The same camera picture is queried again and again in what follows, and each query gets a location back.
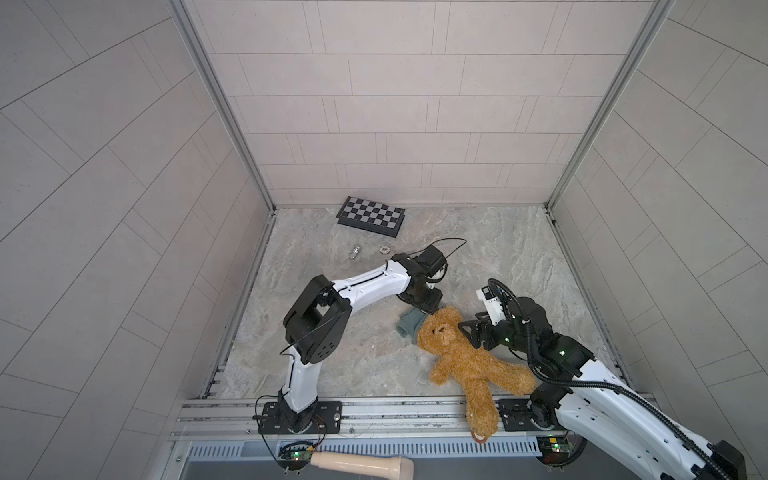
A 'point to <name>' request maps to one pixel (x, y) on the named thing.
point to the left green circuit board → (296, 455)
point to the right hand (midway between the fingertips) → (465, 326)
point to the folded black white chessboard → (370, 216)
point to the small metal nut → (385, 249)
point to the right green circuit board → (554, 450)
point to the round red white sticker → (478, 439)
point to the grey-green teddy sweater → (410, 322)
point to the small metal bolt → (355, 252)
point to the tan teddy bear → (477, 372)
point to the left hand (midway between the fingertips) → (438, 304)
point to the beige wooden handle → (366, 463)
